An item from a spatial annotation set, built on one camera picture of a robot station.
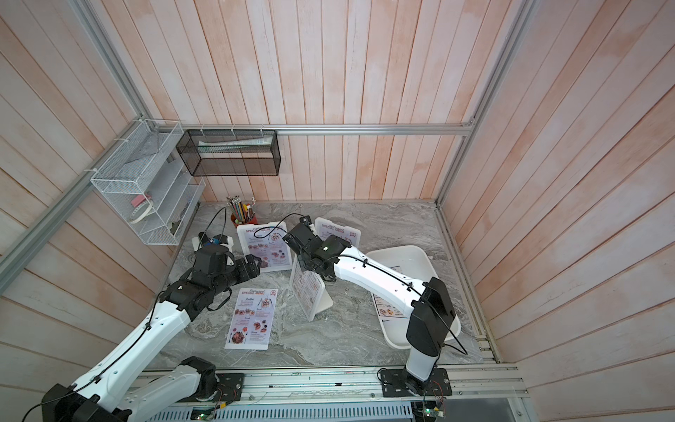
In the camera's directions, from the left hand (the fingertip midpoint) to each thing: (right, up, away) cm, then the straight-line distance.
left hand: (251, 267), depth 80 cm
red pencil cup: (-6, +16, +18) cm, 24 cm away
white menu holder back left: (+2, +8, +9) cm, 12 cm away
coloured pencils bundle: (-10, +18, +21) cm, 29 cm away
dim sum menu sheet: (+18, -6, 0) cm, 19 cm away
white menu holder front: (+23, -14, +9) cm, 28 cm away
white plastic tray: (+57, -1, +18) cm, 60 cm away
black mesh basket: (-9, +38, +8) cm, 40 cm away
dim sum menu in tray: (+43, -14, +3) cm, 45 cm away
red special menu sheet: (-2, -19, +6) cm, 20 cm away
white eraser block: (-29, +6, +21) cm, 36 cm away
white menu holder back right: (+23, +12, +6) cm, 27 cm away
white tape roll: (-35, +17, +1) cm, 39 cm away
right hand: (+19, +5, +1) cm, 19 cm away
